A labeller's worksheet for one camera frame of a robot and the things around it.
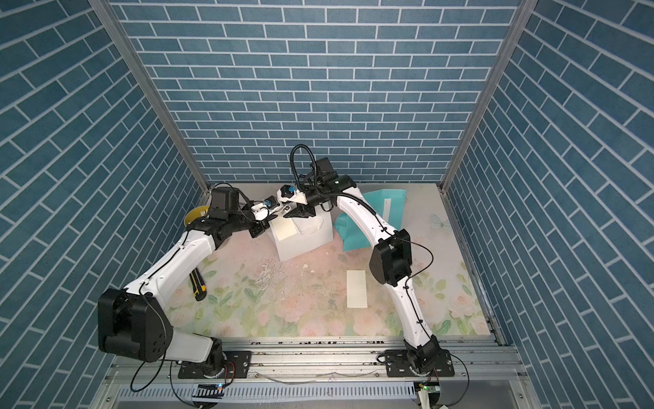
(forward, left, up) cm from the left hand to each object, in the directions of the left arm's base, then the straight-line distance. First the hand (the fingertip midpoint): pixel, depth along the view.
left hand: (279, 212), depth 83 cm
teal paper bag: (+7, -38, -4) cm, 39 cm away
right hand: (+2, -3, 0) cm, 4 cm away
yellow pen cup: (+7, +33, -8) cm, 35 cm away
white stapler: (-1, -3, +3) cm, 4 cm away
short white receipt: (-17, -26, -21) cm, 38 cm away
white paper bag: (-3, -4, -10) cm, 11 cm away
